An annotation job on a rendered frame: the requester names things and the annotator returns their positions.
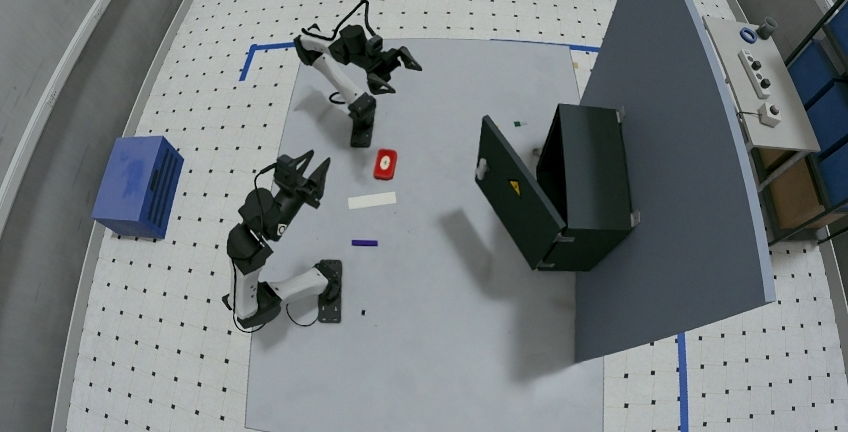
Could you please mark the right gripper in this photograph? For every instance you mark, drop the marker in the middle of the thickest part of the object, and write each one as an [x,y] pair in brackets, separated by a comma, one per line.
[316,181]

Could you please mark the dark grey wall panel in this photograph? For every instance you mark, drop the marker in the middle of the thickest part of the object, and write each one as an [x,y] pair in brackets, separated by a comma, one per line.
[700,253]

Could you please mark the white flat bar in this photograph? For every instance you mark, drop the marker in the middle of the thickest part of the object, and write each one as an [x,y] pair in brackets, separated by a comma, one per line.
[372,200]

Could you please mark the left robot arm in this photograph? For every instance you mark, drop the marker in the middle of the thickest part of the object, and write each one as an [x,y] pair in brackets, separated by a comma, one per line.
[360,104]

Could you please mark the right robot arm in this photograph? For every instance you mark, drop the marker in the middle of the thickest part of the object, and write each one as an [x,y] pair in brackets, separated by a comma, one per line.
[321,279]

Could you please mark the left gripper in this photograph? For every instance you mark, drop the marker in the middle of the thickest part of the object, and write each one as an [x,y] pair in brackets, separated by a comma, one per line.
[378,64]

